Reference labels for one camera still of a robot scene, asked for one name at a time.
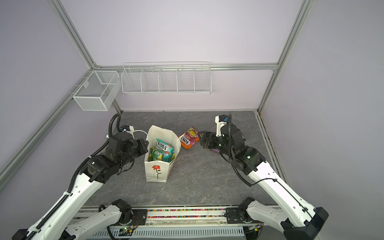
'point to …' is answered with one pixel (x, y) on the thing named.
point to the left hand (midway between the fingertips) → (149, 144)
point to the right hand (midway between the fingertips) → (204, 135)
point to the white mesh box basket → (98, 91)
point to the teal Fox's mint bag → (167, 151)
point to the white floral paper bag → (159, 171)
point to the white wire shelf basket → (166, 78)
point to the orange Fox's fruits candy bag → (189, 138)
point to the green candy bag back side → (155, 154)
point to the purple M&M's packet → (217, 151)
